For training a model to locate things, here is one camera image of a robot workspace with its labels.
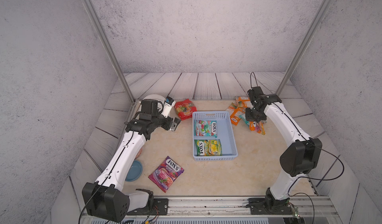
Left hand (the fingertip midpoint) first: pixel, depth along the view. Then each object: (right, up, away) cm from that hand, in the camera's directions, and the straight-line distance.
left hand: (174, 115), depth 78 cm
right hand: (+43, -1, +7) cm, 44 cm away
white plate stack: (-16, +12, +21) cm, 28 cm away
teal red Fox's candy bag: (+18, -9, +24) cm, 31 cm away
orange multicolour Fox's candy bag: (+47, -7, +9) cm, 49 cm away
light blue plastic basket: (+23, -15, +21) cm, 35 cm away
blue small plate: (-24, -33, +9) cm, 41 cm away
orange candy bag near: (+41, +1, +33) cm, 53 cm away
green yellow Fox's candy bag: (+19, -20, +14) cm, 31 cm away
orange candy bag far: (+46, +9, +36) cm, 60 cm away
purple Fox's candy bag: (-5, -32, +5) cm, 33 cm away
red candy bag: (+3, +4, +33) cm, 33 cm away
